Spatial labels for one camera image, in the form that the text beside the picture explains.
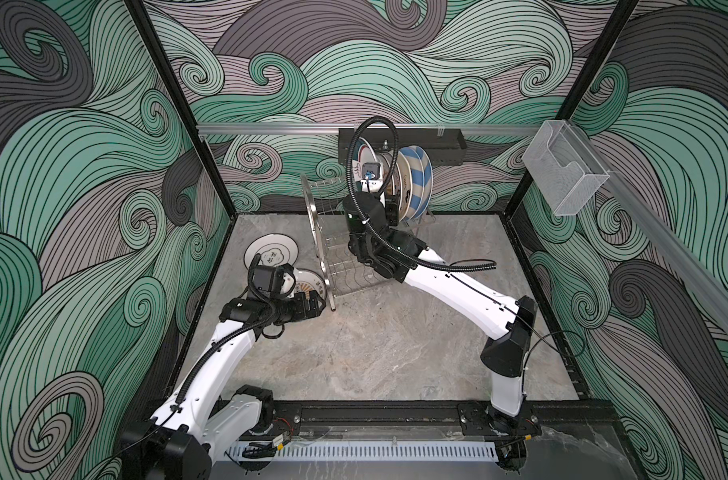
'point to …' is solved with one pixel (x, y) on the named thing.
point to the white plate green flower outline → (275, 249)
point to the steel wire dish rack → (342, 272)
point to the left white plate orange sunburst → (306, 281)
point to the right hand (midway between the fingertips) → (385, 190)
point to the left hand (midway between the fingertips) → (312, 304)
